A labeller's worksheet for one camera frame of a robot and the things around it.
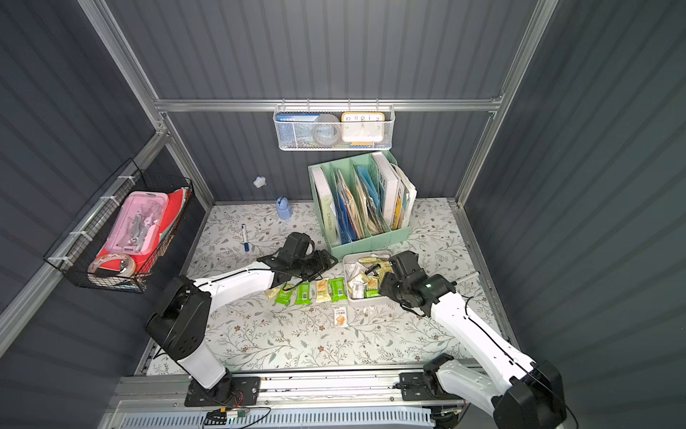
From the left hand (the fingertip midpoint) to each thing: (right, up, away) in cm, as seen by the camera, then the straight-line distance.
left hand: (332, 263), depth 88 cm
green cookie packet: (-10, -11, +3) cm, 15 cm away
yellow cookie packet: (-4, -10, +4) cm, 12 cm away
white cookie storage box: (+10, -4, +6) cm, 13 cm away
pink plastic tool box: (-52, +12, -16) cm, 56 cm away
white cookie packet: (+2, -17, -1) cm, 18 cm away
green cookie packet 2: (-17, -12, +3) cm, 21 cm away
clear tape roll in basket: (-50, +1, -22) cm, 54 cm away
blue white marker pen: (-36, +6, +18) cm, 40 cm away
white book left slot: (-2, +20, 0) cm, 20 cm away
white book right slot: (+21, +25, +8) cm, 34 cm away
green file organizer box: (+10, +21, +4) cm, 23 cm away
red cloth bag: (-46, +17, -11) cm, 50 cm away
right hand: (+19, -6, -7) cm, 21 cm away
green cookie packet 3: (+2, -10, +4) cm, 11 cm away
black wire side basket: (-58, +7, -26) cm, 64 cm away
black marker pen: (+48, -6, +8) cm, 49 cm away
